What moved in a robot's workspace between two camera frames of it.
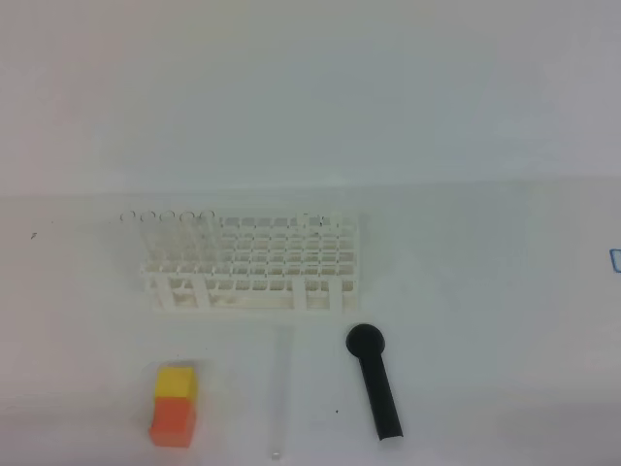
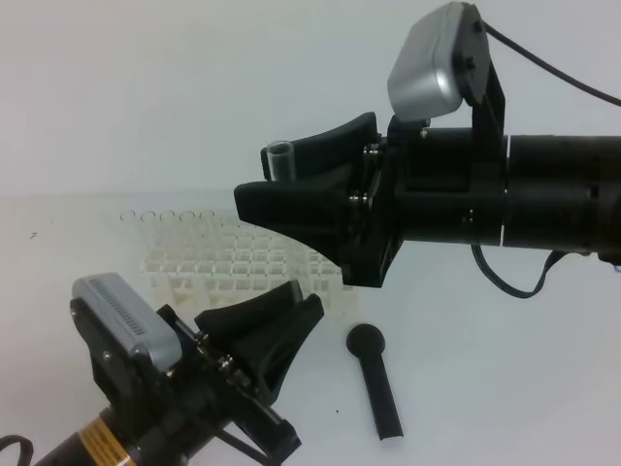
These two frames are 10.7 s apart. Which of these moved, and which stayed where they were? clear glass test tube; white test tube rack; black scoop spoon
Moved: clear glass test tube
Stayed: black scoop spoon; white test tube rack
